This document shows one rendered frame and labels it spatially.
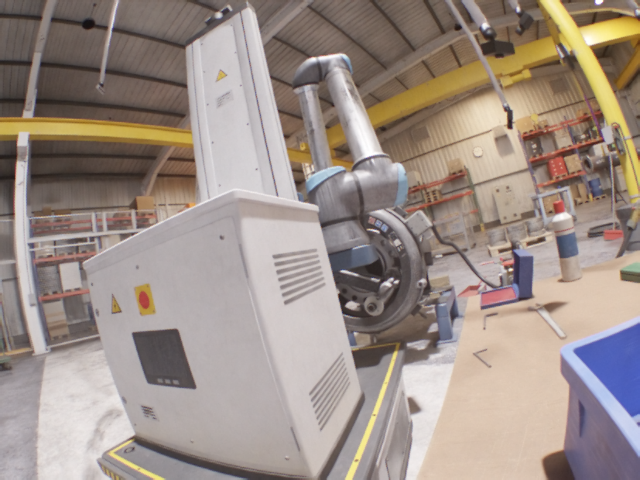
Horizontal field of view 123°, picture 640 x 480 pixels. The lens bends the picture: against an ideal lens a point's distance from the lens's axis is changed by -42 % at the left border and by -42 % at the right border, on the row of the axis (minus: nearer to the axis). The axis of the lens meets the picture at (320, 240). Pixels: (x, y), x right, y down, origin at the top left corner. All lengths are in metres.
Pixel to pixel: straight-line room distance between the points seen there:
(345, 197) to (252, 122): 0.39
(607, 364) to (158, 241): 0.64
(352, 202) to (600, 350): 0.83
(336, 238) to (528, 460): 0.78
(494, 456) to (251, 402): 0.36
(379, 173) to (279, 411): 0.77
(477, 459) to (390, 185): 0.84
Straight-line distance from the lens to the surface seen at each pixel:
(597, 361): 0.30
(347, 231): 0.92
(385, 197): 0.99
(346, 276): 1.66
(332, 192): 0.94
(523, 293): 0.85
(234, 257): 0.44
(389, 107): 13.64
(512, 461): 0.34
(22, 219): 8.42
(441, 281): 3.31
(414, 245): 1.55
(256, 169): 0.95
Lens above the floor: 0.71
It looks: 4 degrees up
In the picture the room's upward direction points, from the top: 14 degrees counter-clockwise
